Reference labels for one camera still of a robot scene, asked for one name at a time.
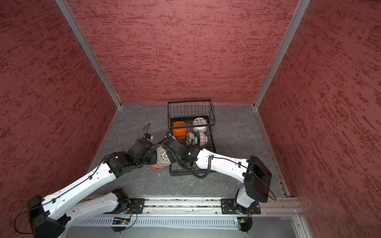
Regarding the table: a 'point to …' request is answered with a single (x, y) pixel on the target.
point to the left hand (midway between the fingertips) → (156, 157)
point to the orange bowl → (180, 133)
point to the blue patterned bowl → (201, 139)
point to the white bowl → (200, 120)
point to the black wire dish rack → (192, 115)
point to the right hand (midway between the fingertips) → (174, 152)
